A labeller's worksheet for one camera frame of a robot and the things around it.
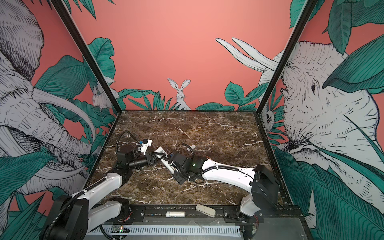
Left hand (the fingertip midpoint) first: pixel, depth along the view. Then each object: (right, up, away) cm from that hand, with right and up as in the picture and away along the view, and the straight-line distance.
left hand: (164, 155), depth 77 cm
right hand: (+6, -9, -1) cm, 12 cm away
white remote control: (+5, +2, -19) cm, 19 cm away
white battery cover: (+15, +1, +26) cm, 30 cm away
